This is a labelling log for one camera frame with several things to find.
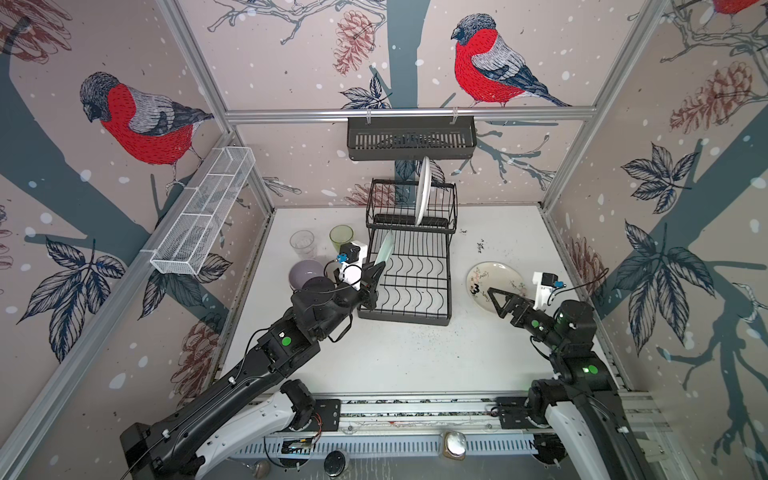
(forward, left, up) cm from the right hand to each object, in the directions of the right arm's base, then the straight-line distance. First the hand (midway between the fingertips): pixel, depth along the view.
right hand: (495, 297), depth 74 cm
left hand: (-2, +28, +16) cm, 32 cm away
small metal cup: (-30, +12, -9) cm, 34 cm away
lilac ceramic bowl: (+13, +56, -10) cm, 59 cm away
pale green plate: (+3, +27, +16) cm, 32 cm away
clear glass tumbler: (+26, +60, -12) cm, 66 cm away
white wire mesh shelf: (+13, +77, +15) cm, 79 cm away
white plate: (+20, +18, +17) cm, 32 cm away
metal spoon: (-36, +55, -16) cm, 68 cm away
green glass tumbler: (+30, +48, -12) cm, 58 cm away
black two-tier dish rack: (+20, +22, +4) cm, 30 cm away
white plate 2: (+19, -7, -20) cm, 28 cm away
